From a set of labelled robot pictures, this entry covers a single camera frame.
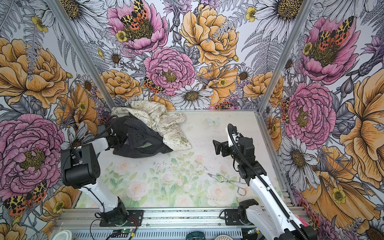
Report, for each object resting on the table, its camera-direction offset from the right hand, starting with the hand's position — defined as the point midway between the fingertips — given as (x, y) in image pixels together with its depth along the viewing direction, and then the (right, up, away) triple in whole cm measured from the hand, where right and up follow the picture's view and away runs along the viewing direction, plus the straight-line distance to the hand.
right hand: (221, 143), depth 79 cm
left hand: (-57, -1, +20) cm, 61 cm away
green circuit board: (-48, -40, -8) cm, 63 cm away
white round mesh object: (-1, -40, -13) cm, 42 cm away
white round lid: (-69, -37, -15) cm, 80 cm away
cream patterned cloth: (-40, +15, +26) cm, 50 cm away
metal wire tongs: (+12, -27, +4) cm, 30 cm away
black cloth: (-46, 0, +13) cm, 48 cm away
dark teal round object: (-13, -37, -15) cm, 42 cm away
